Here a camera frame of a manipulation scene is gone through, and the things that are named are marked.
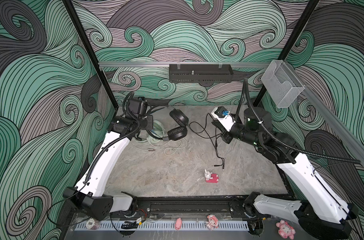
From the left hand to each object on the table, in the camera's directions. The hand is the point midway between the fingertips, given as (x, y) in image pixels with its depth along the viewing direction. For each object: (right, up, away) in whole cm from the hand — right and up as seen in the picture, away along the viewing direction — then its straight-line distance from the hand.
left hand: (148, 118), depth 73 cm
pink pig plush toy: (+63, -50, -7) cm, 81 cm away
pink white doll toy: (+31, -48, -6) cm, 57 cm away
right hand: (+30, -1, -12) cm, 33 cm away
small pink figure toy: (+15, -49, -5) cm, 52 cm away
